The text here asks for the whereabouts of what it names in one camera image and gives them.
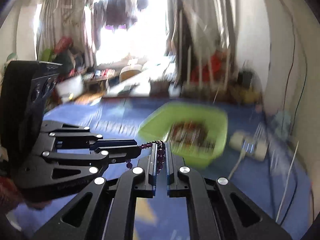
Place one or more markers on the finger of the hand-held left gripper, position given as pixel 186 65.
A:
pixel 122 153
pixel 117 143

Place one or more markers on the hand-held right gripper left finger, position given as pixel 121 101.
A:
pixel 152 180

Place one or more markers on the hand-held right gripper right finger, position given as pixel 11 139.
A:
pixel 171 177

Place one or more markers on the green plastic basin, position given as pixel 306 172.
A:
pixel 160 120

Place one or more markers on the blue printed tablecloth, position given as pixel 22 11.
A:
pixel 87 115

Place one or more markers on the pile of bags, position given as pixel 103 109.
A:
pixel 62 52

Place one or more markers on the white power strip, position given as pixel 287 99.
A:
pixel 250 146

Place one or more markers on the grey curtain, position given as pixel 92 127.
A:
pixel 200 12
pixel 62 22

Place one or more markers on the black power adapter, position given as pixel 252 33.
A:
pixel 245 79

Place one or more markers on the hanging clothes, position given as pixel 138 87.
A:
pixel 120 7

